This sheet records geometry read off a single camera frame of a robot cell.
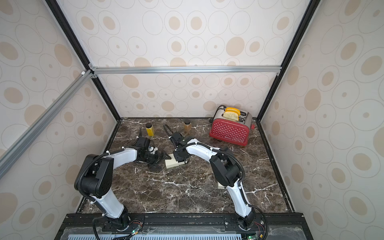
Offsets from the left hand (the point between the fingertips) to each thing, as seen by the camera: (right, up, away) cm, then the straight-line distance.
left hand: (169, 160), depth 90 cm
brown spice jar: (+10, +22, +16) cm, 29 cm away
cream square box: (+30, -13, -6) cm, 34 cm away
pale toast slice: (+38, +28, +5) cm, 48 cm away
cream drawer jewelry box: (+2, -1, +2) cm, 3 cm away
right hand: (+5, 0, +4) cm, 6 cm away
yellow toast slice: (+40, +32, +6) cm, 51 cm away
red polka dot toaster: (+40, +18, +5) cm, 44 cm away
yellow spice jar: (-16, +19, +13) cm, 28 cm away
